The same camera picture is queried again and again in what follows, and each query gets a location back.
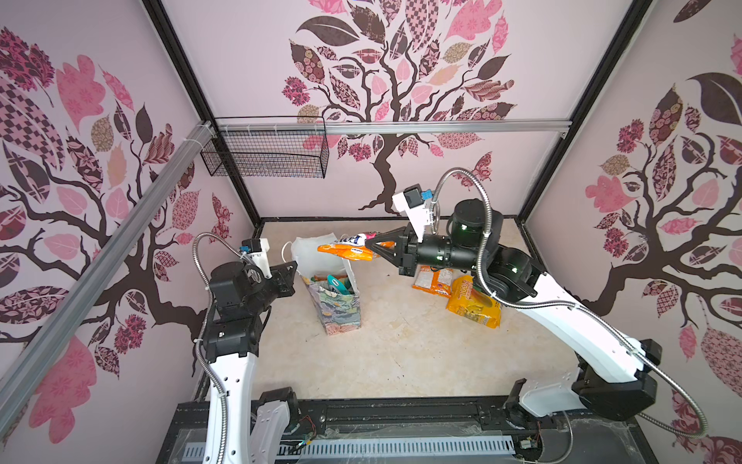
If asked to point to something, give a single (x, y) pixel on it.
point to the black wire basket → (267, 155)
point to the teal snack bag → (337, 284)
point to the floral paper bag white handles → (337, 312)
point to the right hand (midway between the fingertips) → (369, 240)
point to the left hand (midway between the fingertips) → (298, 268)
